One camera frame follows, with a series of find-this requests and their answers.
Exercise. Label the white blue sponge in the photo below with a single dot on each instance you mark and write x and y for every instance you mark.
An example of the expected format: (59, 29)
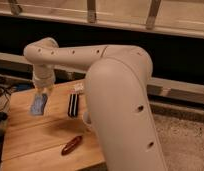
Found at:
(38, 104)

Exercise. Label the brown sausage toy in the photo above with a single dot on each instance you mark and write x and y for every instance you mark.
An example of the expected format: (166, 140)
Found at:
(72, 145)

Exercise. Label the white patterned box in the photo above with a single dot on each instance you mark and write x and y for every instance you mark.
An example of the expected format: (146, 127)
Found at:
(78, 87)

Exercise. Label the black striped block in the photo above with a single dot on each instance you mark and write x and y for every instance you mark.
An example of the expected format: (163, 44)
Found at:
(73, 105)

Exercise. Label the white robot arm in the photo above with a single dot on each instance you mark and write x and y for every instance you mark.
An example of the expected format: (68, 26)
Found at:
(115, 88)

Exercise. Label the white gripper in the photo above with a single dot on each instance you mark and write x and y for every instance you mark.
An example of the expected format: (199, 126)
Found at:
(43, 83)

